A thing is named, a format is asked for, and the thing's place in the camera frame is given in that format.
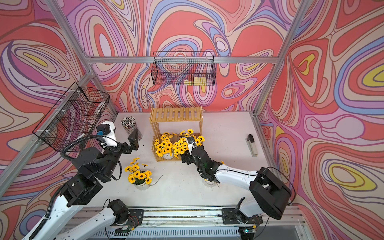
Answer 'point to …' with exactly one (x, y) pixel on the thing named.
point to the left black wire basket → (74, 115)
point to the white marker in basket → (80, 136)
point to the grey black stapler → (251, 144)
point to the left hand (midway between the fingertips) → (127, 128)
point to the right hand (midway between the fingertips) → (187, 151)
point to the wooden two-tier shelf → (173, 114)
